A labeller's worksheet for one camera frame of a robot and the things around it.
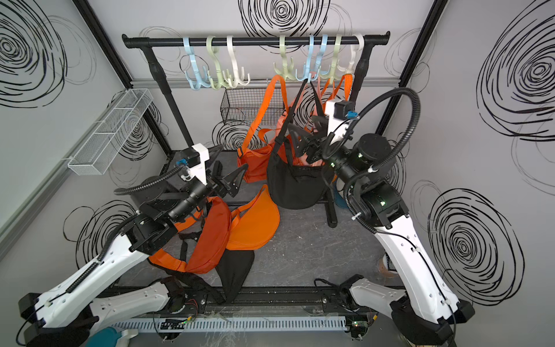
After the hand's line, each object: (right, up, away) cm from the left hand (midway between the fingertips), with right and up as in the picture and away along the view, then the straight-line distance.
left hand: (231, 154), depth 54 cm
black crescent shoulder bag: (+18, -10, +22) cm, 30 cm away
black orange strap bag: (-6, -41, +27) cm, 49 cm away
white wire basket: (-50, +5, +22) cm, 55 cm away
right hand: (+17, +7, -4) cm, 19 cm away
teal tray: (+39, -18, +45) cm, 63 cm away
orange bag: (+1, -27, +37) cm, 45 cm away
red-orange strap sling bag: (-14, -32, +29) cm, 46 cm away
